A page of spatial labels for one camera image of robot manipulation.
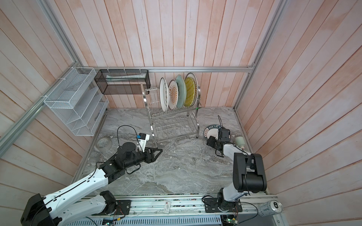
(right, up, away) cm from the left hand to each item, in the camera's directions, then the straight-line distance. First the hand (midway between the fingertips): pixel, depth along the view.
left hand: (159, 153), depth 74 cm
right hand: (+34, +4, +23) cm, 41 cm away
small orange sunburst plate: (+7, +33, +6) cm, 34 cm away
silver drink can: (+51, -22, -12) cm, 57 cm away
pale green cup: (+51, +4, +16) cm, 54 cm away
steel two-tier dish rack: (+4, +15, +30) cm, 34 cm away
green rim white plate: (+36, +10, +31) cm, 48 cm away
